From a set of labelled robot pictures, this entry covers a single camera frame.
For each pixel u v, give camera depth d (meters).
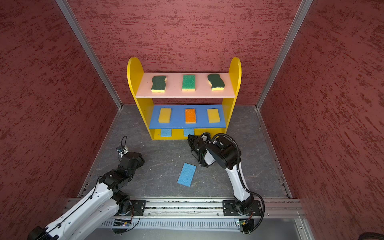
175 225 0.77
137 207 0.75
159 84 0.72
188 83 0.73
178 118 0.94
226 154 0.58
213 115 0.94
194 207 0.76
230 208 0.74
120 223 0.72
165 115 0.95
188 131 1.02
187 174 0.85
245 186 0.62
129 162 0.61
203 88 0.73
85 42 0.83
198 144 0.77
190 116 0.93
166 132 1.03
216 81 0.76
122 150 0.71
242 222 0.72
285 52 0.88
